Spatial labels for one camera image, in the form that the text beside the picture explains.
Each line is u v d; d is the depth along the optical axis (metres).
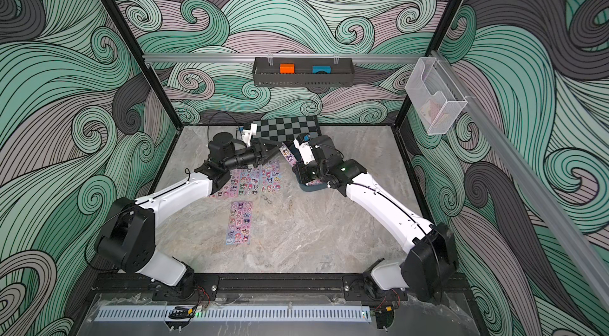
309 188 0.96
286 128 1.14
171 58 0.96
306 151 0.68
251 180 0.98
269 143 0.74
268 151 0.72
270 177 1.00
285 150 0.79
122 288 0.74
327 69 0.94
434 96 0.76
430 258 0.39
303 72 0.96
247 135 0.76
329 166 0.58
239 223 0.87
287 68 0.93
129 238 0.43
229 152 0.66
